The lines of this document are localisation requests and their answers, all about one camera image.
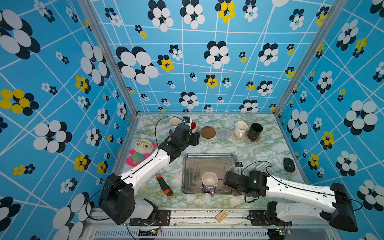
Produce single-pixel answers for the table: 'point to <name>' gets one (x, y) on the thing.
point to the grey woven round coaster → (223, 133)
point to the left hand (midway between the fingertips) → (197, 132)
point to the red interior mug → (193, 126)
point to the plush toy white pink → (142, 148)
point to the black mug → (255, 131)
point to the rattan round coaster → (250, 139)
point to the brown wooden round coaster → (208, 132)
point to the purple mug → (210, 180)
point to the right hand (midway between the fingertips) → (235, 187)
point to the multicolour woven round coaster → (237, 138)
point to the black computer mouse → (288, 164)
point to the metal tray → (194, 165)
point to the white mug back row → (240, 128)
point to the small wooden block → (221, 216)
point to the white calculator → (262, 167)
